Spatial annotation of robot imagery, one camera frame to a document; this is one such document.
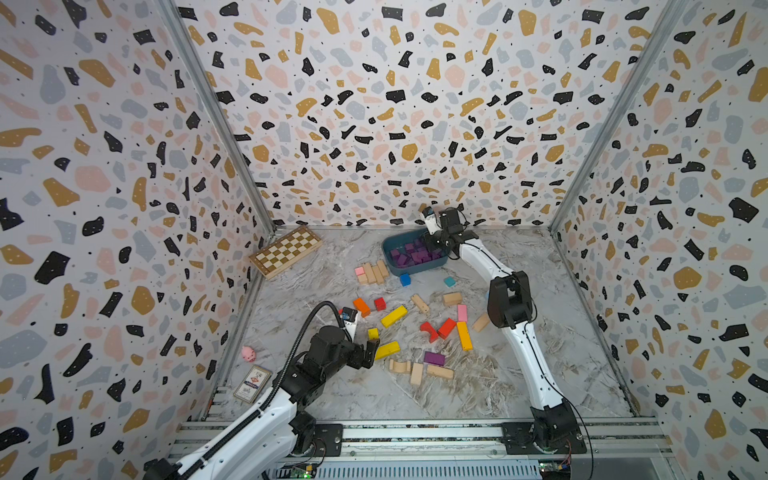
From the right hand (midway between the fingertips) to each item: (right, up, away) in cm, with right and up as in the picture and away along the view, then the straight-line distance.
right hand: (424, 235), depth 112 cm
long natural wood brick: (-20, -14, -6) cm, 25 cm away
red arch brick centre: (+1, -32, -19) cm, 37 cm away
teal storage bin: (-6, -6, +2) cm, 8 cm away
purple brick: (+2, -38, -24) cm, 45 cm away
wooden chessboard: (-52, -6, -1) cm, 52 cm away
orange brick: (-22, -25, -12) cm, 35 cm away
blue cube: (-7, -16, -6) cm, 19 cm away
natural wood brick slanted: (-2, -24, -13) cm, 27 cm away
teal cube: (+9, -17, -5) cm, 20 cm away
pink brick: (+11, -26, -14) cm, 32 cm away
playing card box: (-49, -43, -30) cm, 72 cm away
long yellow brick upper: (-11, -27, -15) cm, 33 cm away
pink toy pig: (-53, -36, -26) cm, 68 cm away
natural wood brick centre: (+9, -22, -11) cm, 26 cm away
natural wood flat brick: (+3, -41, -27) cm, 49 cm away
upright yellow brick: (+11, -32, -19) cm, 39 cm away
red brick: (+6, -30, -19) cm, 36 cm away
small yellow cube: (-17, -31, -21) cm, 41 cm away
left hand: (-18, -29, -30) cm, 45 cm away
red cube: (-16, -24, -13) cm, 31 cm away
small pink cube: (-24, -13, -4) cm, 28 cm away
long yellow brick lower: (-12, -35, -23) cm, 44 cm away
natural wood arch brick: (-9, -39, -27) cm, 49 cm away
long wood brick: (-15, -12, -4) cm, 20 cm away
